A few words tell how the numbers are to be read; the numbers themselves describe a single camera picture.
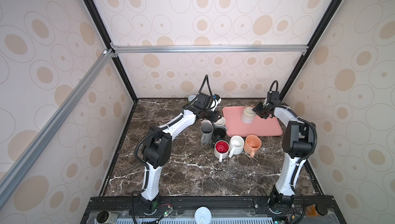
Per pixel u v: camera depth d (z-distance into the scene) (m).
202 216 0.66
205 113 0.77
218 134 0.94
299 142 0.56
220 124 0.94
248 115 1.00
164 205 0.73
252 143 0.92
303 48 0.91
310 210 0.68
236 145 0.93
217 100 0.82
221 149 0.92
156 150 0.52
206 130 0.92
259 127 0.99
